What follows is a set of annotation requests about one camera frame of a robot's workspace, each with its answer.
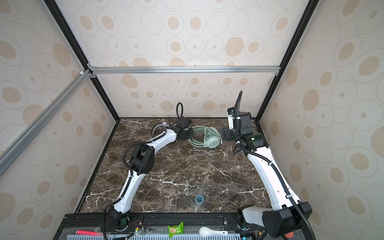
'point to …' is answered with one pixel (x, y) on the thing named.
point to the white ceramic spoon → (205, 231)
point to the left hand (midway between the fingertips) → (197, 130)
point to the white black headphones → (164, 124)
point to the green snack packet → (175, 229)
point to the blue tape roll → (199, 199)
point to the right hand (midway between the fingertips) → (233, 127)
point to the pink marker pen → (88, 233)
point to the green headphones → (213, 140)
